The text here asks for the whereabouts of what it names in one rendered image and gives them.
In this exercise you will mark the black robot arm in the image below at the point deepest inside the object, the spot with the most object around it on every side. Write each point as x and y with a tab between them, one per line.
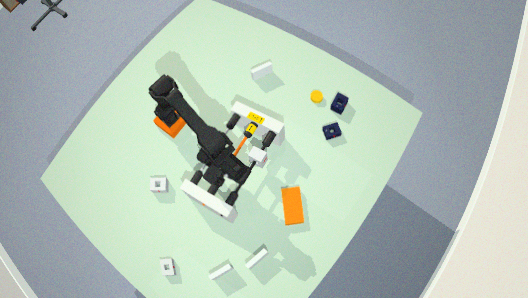
212	140

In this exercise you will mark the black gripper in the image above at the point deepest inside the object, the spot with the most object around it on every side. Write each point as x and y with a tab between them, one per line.
201	157

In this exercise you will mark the yellow round disc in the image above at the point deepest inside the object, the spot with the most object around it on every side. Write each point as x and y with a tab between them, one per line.
316	96

